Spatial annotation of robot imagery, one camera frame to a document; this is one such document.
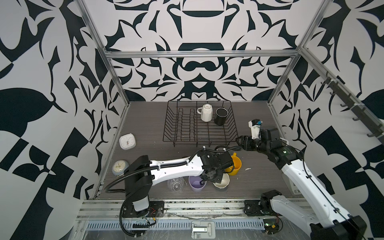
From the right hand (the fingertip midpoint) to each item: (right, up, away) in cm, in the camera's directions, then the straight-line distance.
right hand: (242, 138), depth 77 cm
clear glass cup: (-34, -26, +5) cm, 43 cm away
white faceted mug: (-16, +13, +23) cm, 31 cm away
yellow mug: (-9, -11, -17) cm, 22 cm away
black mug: (-7, +11, +21) cm, 25 cm away
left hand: (-12, -18, -2) cm, 22 cm away
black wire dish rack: (-20, +8, +30) cm, 37 cm away
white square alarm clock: (-66, -5, +18) cm, 69 cm away
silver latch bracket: (-21, -40, -9) cm, 46 cm away
